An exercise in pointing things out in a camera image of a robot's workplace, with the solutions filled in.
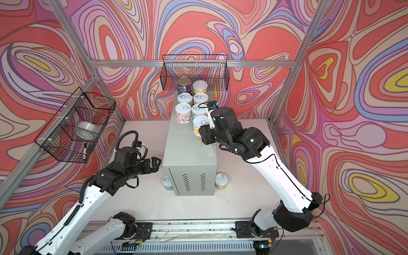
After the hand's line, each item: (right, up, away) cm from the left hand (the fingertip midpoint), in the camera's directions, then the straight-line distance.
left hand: (155, 160), depth 76 cm
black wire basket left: (-39, +13, -2) cm, 41 cm away
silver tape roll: (-31, +17, -2) cm, 35 cm away
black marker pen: (-31, +5, -4) cm, 32 cm away
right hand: (+25, +13, -11) cm, 30 cm away
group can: (+33, -12, +8) cm, 36 cm away
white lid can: (+4, -14, +8) cm, 16 cm away
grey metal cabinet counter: (+19, 0, -17) cm, 25 cm away
